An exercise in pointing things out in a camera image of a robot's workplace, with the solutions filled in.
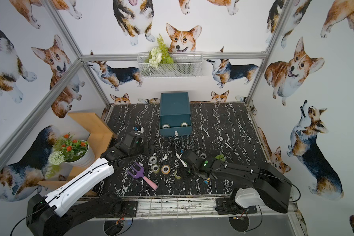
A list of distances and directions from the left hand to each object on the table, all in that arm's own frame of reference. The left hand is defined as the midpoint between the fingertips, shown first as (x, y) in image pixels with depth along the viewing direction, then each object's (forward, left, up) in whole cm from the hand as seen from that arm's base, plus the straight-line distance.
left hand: (148, 140), depth 81 cm
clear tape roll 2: (-3, -31, -13) cm, 34 cm away
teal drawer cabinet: (+18, -14, -4) cm, 23 cm away
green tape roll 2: (-10, -3, -16) cm, 19 cm away
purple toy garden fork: (-13, +6, -17) cm, 22 cm away
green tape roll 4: (+11, -20, 0) cm, 23 cm away
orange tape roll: (-10, -10, -17) cm, 22 cm away
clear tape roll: (-4, 0, -16) cm, 17 cm away
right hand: (-11, -19, -10) cm, 24 cm away
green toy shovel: (-2, -43, -19) cm, 47 cm away
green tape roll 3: (-15, -15, -16) cm, 26 cm away
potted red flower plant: (-7, +35, +1) cm, 35 cm away
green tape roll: (+10, -9, 0) cm, 13 cm away
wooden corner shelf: (+9, +34, -11) cm, 37 cm away
